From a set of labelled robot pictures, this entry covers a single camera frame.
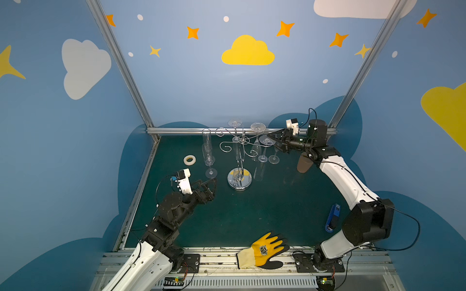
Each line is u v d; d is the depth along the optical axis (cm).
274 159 110
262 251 76
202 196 61
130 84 93
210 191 62
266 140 75
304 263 74
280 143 70
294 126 75
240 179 101
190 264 75
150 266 48
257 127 84
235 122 84
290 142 70
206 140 97
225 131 78
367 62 86
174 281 73
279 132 73
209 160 94
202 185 62
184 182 61
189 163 108
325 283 73
